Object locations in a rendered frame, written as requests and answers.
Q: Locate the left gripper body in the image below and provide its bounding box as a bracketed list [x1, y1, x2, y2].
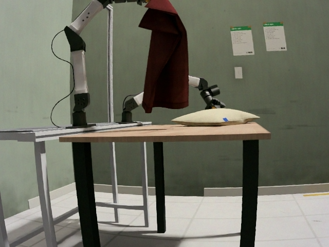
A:
[204, 96, 221, 110]

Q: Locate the dark red pillowcase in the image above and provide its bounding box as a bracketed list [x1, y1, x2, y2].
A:
[138, 0, 189, 113]

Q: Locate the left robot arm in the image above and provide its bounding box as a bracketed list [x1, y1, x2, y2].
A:
[116, 76, 225, 124]

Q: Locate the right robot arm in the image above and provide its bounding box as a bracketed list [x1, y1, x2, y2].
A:
[64, 0, 126, 129]

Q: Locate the cream pillow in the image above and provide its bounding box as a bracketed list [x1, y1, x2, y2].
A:
[171, 109, 260, 127]

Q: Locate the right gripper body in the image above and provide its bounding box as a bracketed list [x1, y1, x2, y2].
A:
[127, 0, 148, 6]

